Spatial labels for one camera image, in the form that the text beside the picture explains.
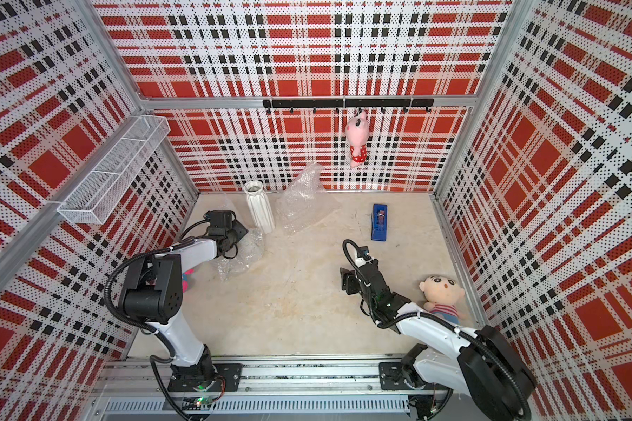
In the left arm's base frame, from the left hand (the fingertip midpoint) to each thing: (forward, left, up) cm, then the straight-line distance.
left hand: (243, 228), depth 100 cm
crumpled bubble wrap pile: (+21, -22, -7) cm, 31 cm away
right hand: (-19, -42, +3) cm, 46 cm away
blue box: (+4, -54, -2) cm, 54 cm away
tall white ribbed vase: (+3, -8, +9) cm, 13 cm away
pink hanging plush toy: (+21, -43, +29) cm, 56 cm away
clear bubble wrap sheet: (-9, -4, 0) cm, 10 cm away
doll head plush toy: (-27, -70, -1) cm, 75 cm away
